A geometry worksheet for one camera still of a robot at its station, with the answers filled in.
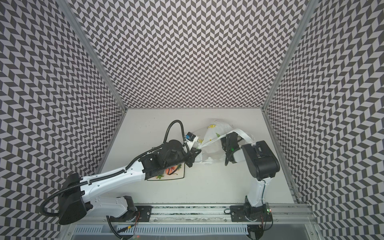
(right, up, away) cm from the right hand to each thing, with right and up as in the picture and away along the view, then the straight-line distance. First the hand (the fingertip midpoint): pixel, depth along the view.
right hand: (220, 136), depth 100 cm
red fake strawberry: (-26, -10, -38) cm, 47 cm away
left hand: (-14, -5, -28) cm, 32 cm away
